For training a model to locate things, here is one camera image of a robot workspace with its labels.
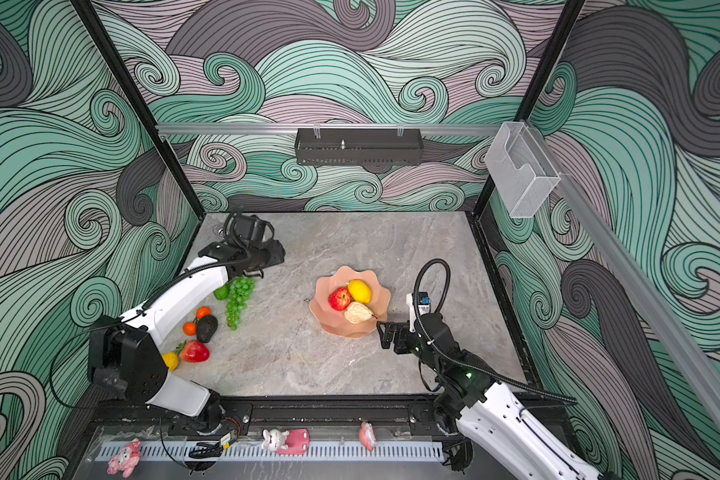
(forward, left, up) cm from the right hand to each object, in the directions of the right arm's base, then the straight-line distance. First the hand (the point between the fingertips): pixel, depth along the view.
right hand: (392, 325), depth 76 cm
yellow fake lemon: (+14, +9, -8) cm, 18 cm away
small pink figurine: (-23, +7, -7) cm, 25 cm away
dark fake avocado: (+2, +53, -8) cm, 54 cm away
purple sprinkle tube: (+40, +62, -9) cm, 74 cm away
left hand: (+20, +32, +5) cm, 39 cm away
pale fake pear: (+7, +9, -7) cm, 13 cm away
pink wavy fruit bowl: (+6, +16, -11) cm, 20 cm away
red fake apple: (+11, +14, -7) cm, 20 cm away
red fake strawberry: (-5, +54, -7) cm, 55 cm away
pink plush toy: (-29, +60, -8) cm, 67 cm away
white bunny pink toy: (-25, +25, -9) cm, 36 cm away
